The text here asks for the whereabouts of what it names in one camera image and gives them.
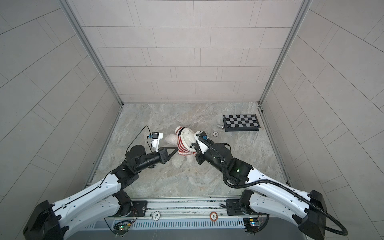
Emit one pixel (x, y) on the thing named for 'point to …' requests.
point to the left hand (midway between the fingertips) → (181, 151)
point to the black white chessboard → (241, 122)
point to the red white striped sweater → (182, 149)
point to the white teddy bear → (185, 157)
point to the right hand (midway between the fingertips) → (191, 145)
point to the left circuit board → (121, 229)
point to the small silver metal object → (221, 126)
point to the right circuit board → (251, 224)
